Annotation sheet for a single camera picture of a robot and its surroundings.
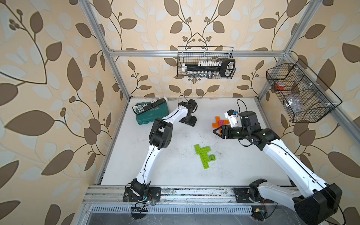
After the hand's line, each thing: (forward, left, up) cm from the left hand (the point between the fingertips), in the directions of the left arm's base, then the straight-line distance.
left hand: (188, 121), depth 104 cm
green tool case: (+6, +29, +3) cm, 30 cm away
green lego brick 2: (-23, -11, 0) cm, 25 cm away
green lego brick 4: (-32, -11, -1) cm, 34 cm away
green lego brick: (-21, -6, -1) cm, 22 cm away
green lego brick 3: (-28, -11, -1) cm, 30 cm away
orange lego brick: (+1, -22, +1) cm, 22 cm away
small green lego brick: (-28, -15, -1) cm, 32 cm away
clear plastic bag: (-12, -53, +34) cm, 64 cm away
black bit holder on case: (+8, +37, +5) cm, 38 cm away
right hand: (-21, -15, +20) cm, 33 cm away
